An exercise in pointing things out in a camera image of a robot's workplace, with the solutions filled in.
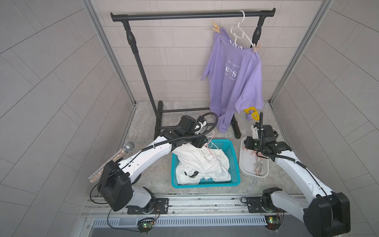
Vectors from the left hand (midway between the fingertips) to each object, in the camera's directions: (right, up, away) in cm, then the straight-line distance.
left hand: (206, 137), depth 78 cm
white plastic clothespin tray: (+27, -17, +6) cm, 32 cm away
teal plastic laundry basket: (+13, -6, +7) cm, 15 cm away
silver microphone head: (-36, -2, -13) cm, 38 cm away
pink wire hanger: (+1, -5, +4) cm, 6 cm away
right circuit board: (+31, -38, -10) cm, 50 cm away
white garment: (-6, -14, -1) cm, 15 cm away
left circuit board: (-28, -36, -14) cm, 48 cm away
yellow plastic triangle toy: (+38, +12, +30) cm, 50 cm away
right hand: (+22, -3, +6) cm, 23 cm away
